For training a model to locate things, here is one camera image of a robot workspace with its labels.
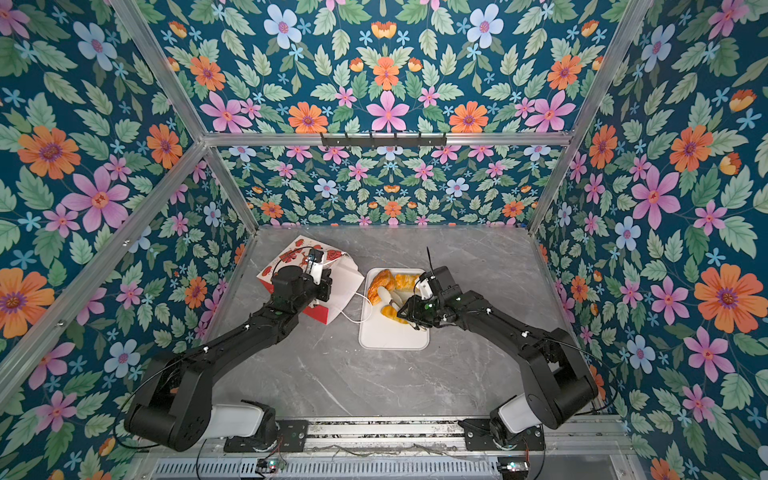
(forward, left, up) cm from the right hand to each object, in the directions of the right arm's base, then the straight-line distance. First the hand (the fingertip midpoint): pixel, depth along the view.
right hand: (401, 313), depth 84 cm
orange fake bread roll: (+4, +3, -7) cm, 8 cm away
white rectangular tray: (0, +8, -11) cm, 13 cm away
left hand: (+12, +20, +9) cm, 25 cm away
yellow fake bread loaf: (+15, -1, -6) cm, 16 cm away
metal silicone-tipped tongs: (+7, +5, -2) cm, 9 cm away
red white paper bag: (+18, +19, -6) cm, 27 cm away
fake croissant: (+16, +6, -5) cm, 18 cm away
